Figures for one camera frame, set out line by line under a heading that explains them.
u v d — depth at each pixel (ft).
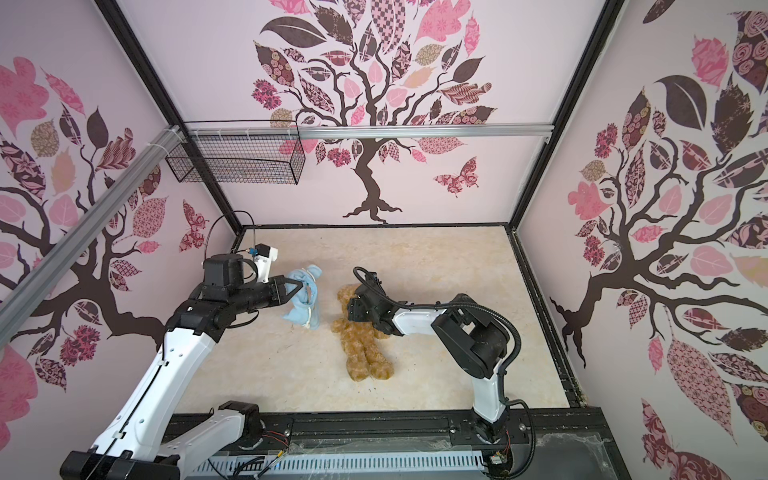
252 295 1.97
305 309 2.44
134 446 1.23
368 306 2.44
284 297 2.10
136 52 2.39
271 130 3.01
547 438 2.39
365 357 2.58
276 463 2.28
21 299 1.64
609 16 2.28
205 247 3.41
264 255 2.15
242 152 3.11
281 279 2.11
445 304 1.80
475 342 1.62
